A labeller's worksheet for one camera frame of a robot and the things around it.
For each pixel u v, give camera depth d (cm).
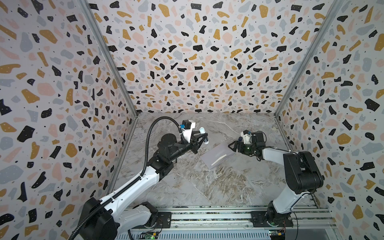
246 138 90
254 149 80
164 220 73
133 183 47
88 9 70
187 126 58
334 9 72
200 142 67
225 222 73
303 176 48
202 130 67
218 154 97
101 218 38
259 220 73
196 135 66
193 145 61
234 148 88
